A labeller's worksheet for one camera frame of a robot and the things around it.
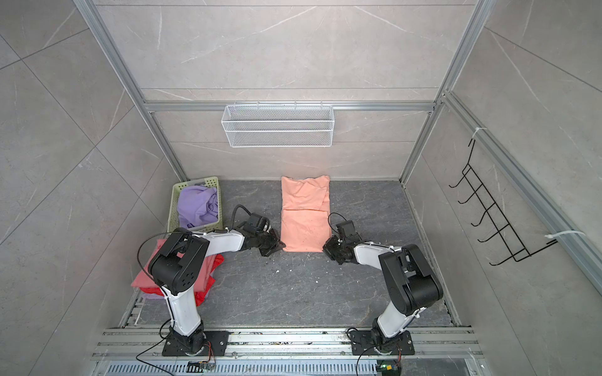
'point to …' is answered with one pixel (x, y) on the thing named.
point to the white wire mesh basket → (281, 125)
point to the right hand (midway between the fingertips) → (322, 246)
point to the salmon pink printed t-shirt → (305, 218)
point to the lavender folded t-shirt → (153, 296)
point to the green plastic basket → (174, 220)
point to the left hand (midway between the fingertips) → (288, 239)
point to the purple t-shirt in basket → (197, 206)
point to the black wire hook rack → (514, 246)
